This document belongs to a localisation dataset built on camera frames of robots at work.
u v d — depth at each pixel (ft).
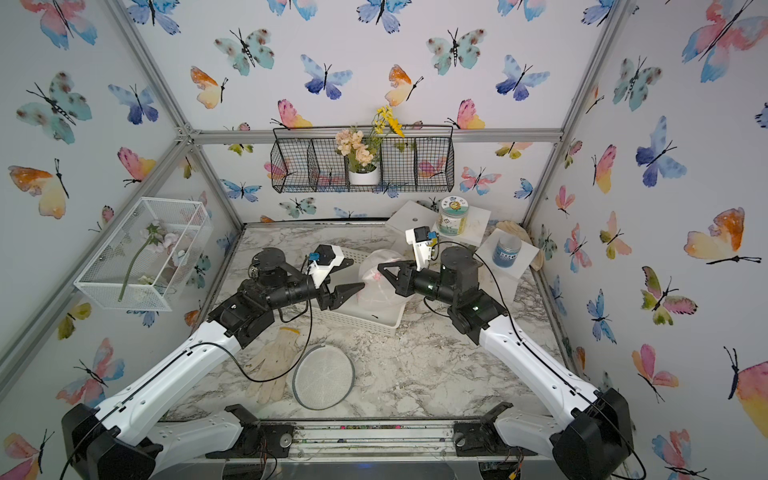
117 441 1.22
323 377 2.59
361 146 2.67
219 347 1.55
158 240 2.47
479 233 2.91
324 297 1.94
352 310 2.94
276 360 2.84
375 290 2.34
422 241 2.01
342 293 1.97
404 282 1.97
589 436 1.23
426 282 2.03
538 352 1.52
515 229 3.88
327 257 1.77
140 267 2.26
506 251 2.76
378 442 2.48
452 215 2.72
